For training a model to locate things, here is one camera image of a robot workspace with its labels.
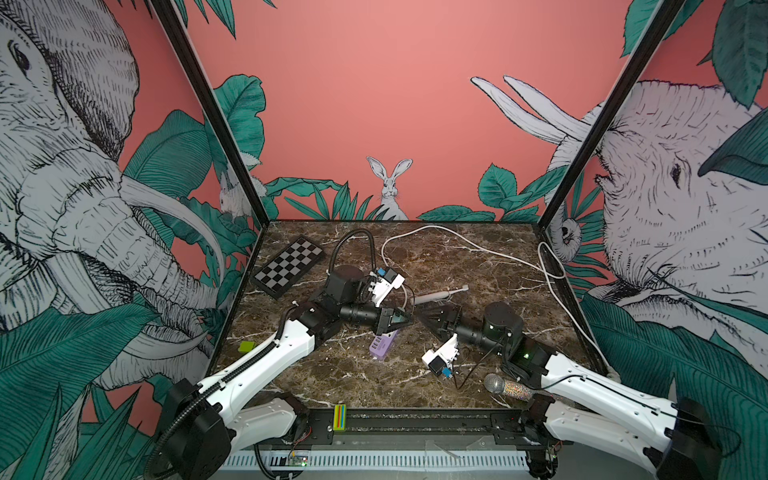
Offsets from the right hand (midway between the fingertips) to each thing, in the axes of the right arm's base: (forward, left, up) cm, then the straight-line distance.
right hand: (422, 301), depth 69 cm
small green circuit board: (-29, +29, -26) cm, 49 cm away
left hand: (-4, +2, -3) cm, 5 cm away
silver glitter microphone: (-12, -20, -22) cm, 32 cm away
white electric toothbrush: (+17, -7, -25) cm, 31 cm away
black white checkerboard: (+25, +44, -21) cm, 54 cm away
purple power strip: (-1, +10, -23) cm, 26 cm away
